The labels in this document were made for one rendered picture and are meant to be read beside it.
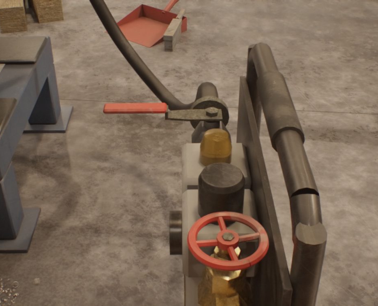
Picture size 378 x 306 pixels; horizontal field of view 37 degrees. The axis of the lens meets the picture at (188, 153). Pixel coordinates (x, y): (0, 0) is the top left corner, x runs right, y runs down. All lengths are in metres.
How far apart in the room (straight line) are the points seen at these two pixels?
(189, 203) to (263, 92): 0.14
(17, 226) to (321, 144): 0.83
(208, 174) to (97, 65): 1.47
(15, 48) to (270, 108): 1.05
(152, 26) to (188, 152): 1.65
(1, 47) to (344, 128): 0.97
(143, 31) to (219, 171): 1.73
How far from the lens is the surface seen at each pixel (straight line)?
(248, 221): 0.52
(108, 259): 1.20
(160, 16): 2.35
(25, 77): 1.39
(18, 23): 2.34
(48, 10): 2.41
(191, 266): 0.59
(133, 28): 2.30
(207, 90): 0.84
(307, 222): 0.45
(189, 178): 0.64
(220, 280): 0.51
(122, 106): 0.73
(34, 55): 1.47
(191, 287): 0.64
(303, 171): 0.48
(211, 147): 0.64
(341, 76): 1.97
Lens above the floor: 0.84
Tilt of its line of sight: 34 degrees down
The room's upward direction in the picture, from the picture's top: straight up
